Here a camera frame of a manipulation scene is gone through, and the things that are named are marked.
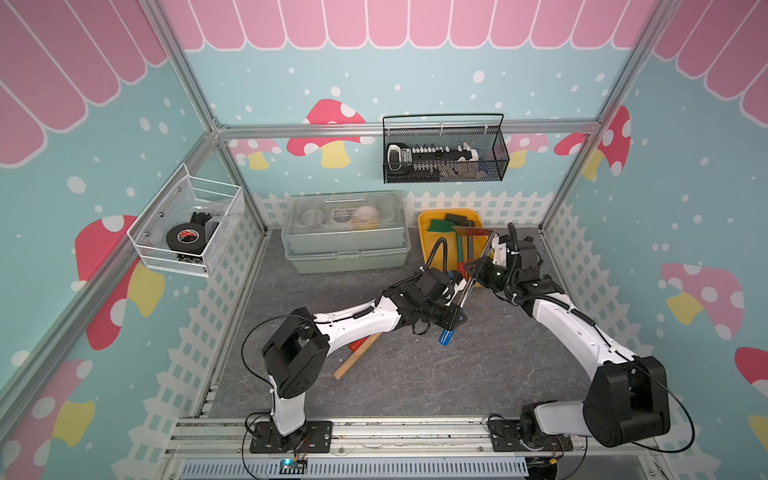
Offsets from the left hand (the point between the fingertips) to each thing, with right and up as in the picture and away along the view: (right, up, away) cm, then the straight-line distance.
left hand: (461, 322), depth 81 cm
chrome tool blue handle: (-4, -3, -3) cm, 6 cm away
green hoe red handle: (+3, +29, +36) cm, 46 cm away
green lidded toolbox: (-36, +26, +13) cm, 46 cm away
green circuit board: (-44, -34, -8) cm, 56 cm away
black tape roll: (-68, +22, -9) cm, 72 cm away
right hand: (+2, +16, +4) cm, 16 cm away
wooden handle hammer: (-29, -11, +6) cm, 32 cm away
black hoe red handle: (+9, +32, +36) cm, 49 cm away
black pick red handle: (-29, -8, +7) cm, 31 cm away
